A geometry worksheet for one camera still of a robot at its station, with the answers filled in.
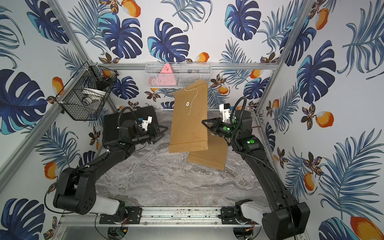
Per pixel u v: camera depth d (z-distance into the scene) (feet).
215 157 3.12
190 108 2.48
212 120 2.14
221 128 2.02
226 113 2.13
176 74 3.04
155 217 2.50
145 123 2.57
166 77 2.97
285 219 1.23
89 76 2.95
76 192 1.41
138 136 2.33
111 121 3.39
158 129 2.51
